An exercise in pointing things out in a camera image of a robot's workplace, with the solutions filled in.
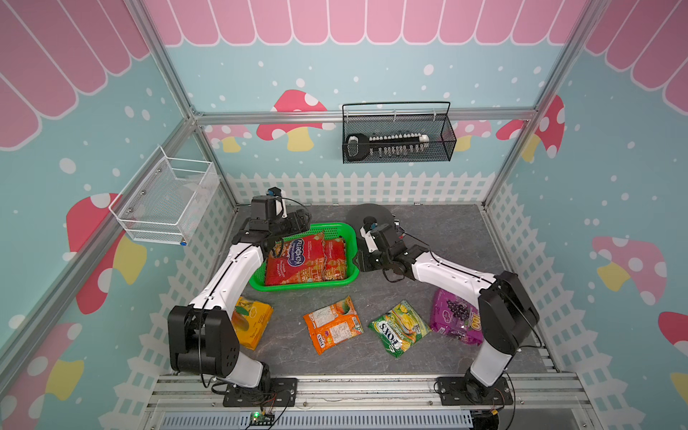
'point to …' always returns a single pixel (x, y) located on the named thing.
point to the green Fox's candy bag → (399, 329)
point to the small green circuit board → (256, 418)
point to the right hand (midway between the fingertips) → (357, 258)
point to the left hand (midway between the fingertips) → (301, 221)
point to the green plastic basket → (348, 232)
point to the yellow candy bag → (250, 320)
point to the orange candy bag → (333, 323)
